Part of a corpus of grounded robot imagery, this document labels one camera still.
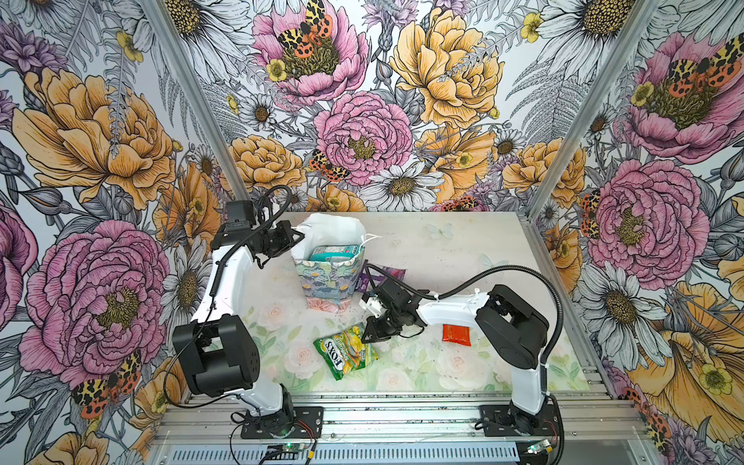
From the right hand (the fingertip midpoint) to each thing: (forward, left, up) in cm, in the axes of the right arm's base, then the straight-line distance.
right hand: (367, 348), depth 85 cm
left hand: (+22, +17, +21) cm, 35 cm away
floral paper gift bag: (+13, +10, +13) cm, 21 cm away
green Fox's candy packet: (-2, +6, +2) cm, 7 cm away
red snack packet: (+4, -27, -1) cm, 27 cm away
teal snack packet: (+24, +8, +15) cm, 29 cm away
